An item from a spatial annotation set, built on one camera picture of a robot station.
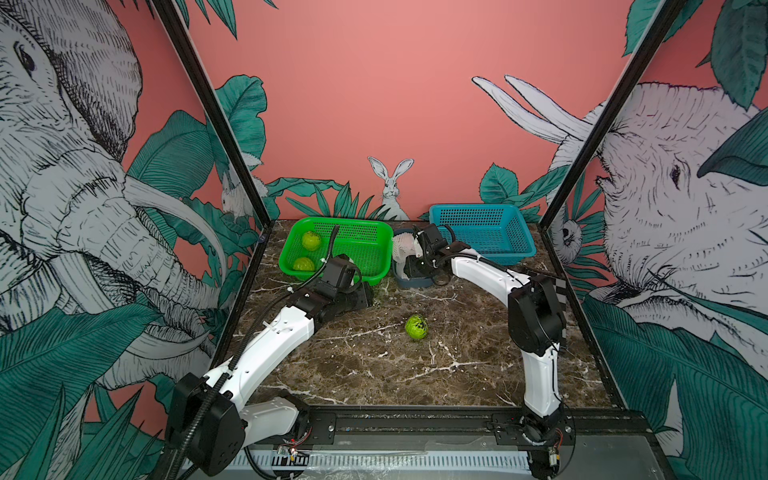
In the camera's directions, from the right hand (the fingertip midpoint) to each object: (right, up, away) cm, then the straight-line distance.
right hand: (405, 264), depth 95 cm
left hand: (-11, -6, -14) cm, 19 cm away
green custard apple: (+3, -18, -9) cm, 20 cm away
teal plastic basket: (+39, +11, +23) cm, 47 cm away
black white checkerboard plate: (+54, -8, +5) cm, 54 cm away
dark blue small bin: (+3, -6, +5) cm, 9 cm away
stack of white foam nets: (0, +6, +8) cm, 10 cm away
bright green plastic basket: (-13, +8, +16) cm, 23 cm away
